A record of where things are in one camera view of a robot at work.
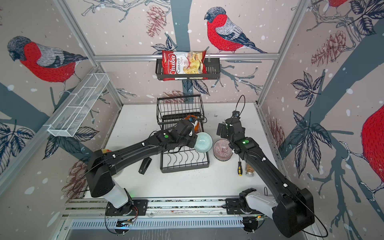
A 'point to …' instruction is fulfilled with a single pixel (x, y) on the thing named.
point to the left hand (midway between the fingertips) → (195, 137)
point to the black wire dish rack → (170, 110)
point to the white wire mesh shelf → (77, 106)
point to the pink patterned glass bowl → (222, 151)
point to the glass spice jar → (249, 171)
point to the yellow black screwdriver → (239, 168)
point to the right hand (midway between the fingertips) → (225, 128)
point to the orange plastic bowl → (194, 117)
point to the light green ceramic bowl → (204, 142)
